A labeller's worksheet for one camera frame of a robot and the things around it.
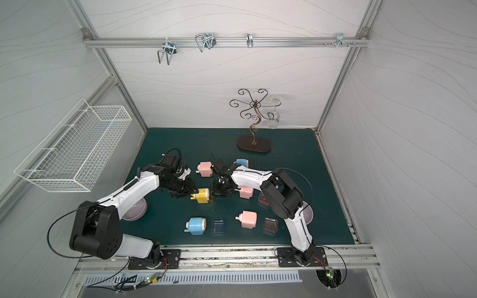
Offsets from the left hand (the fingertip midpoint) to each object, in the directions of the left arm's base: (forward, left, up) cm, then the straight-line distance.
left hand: (195, 193), depth 84 cm
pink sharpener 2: (+2, -23, -2) cm, 24 cm away
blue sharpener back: (+18, -22, 0) cm, 28 cm away
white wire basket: (+2, +42, +24) cm, 48 cm away
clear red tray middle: (+1, -32, -8) cm, 33 cm away
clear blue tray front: (-12, -11, -7) cm, 18 cm away
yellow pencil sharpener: (-1, -3, -1) cm, 4 cm away
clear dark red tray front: (-11, -35, -7) cm, 37 cm away
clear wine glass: (+41, -38, +9) cm, 56 cm away
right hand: (+2, -8, -6) cm, 10 cm away
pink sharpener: (+14, -2, 0) cm, 14 cm away
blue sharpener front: (-14, -3, 0) cm, 15 cm away
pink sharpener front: (-11, -25, -2) cm, 27 cm away
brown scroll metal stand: (+36, -24, -5) cm, 44 cm away
